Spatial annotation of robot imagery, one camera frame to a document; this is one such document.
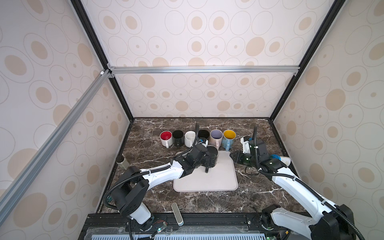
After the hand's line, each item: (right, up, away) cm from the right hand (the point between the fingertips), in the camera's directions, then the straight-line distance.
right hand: (232, 154), depth 81 cm
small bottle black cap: (-63, -5, +4) cm, 63 cm away
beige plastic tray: (-4, -15, +9) cm, 18 cm away
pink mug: (-7, +8, +13) cm, 17 cm away
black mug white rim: (-32, +9, +18) cm, 38 cm away
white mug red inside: (-40, +9, +22) cm, 47 cm away
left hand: (-9, -1, +1) cm, 9 cm away
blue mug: (+1, +7, +13) cm, 15 cm away
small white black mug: (-14, +11, +18) cm, 26 cm away
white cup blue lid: (+34, -5, +8) cm, 35 cm away
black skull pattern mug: (-9, +2, +7) cm, 12 cm away
